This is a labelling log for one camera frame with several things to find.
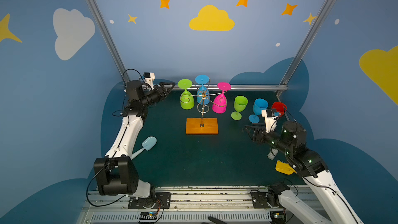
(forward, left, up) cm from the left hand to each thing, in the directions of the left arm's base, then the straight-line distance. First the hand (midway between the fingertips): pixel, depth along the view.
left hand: (173, 84), depth 75 cm
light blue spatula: (-14, +18, -36) cm, 43 cm away
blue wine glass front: (+7, -51, -22) cm, 57 cm away
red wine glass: (+4, -63, -20) cm, 66 cm away
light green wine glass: (+7, -39, -21) cm, 45 cm away
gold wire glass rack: (-1, -16, -18) cm, 24 cm away
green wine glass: (+2, -6, -14) cm, 15 cm away
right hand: (-19, -36, -6) cm, 41 cm away
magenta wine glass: (+1, -25, -16) cm, 29 cm away
